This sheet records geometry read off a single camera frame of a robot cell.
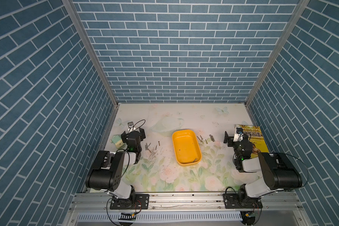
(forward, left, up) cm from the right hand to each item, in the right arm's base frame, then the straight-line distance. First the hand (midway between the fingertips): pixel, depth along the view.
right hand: (235, 132), depth 91 cm
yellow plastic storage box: (-9, +31, -9) cm, 33 cm away
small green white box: (-11, +76, -2) cm, 77 cm away
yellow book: (+2, -17, -7) cm, 18 cm away
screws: (-11, +58, -9) cm, 60 cm away
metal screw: (+1, +24, -11) cm, 26 cm away
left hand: (-3, +66, 0) cm, 66 cm away
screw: (-16, +25, -10) cm, 31 cm away
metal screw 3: (0, +13, -9) cm, 16 cm away
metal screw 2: (+1, +21, -10) cm, 23 cm away
